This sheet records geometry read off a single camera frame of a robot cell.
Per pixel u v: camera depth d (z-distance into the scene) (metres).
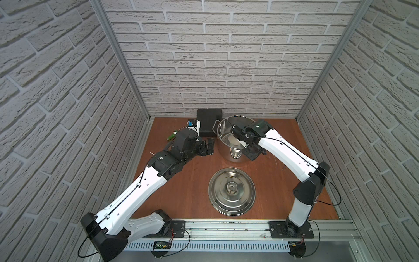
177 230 0.73
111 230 0.37
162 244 0.72
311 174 0.44
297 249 0.70
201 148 0.61
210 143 0.61
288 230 0.65
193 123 0.59
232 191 0.83
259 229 0.76
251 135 0.53
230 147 0.83
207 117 1.14
